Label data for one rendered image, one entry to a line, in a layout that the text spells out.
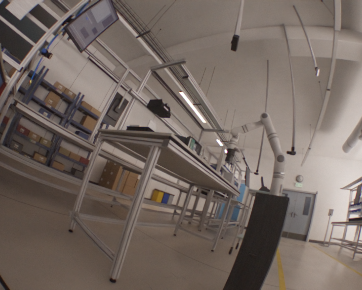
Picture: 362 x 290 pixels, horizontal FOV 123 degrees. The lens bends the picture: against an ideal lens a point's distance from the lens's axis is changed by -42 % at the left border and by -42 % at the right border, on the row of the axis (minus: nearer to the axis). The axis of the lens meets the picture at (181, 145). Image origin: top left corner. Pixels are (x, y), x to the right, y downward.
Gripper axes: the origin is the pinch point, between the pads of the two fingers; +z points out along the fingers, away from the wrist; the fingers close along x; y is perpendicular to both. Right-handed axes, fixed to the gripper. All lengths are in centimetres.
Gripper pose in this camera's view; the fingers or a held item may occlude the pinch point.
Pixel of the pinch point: (229, 169)
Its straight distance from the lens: 145.1
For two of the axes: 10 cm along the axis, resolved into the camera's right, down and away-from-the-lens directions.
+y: -7.5, -0.5, 6.6
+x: -5.9, -4.1, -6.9
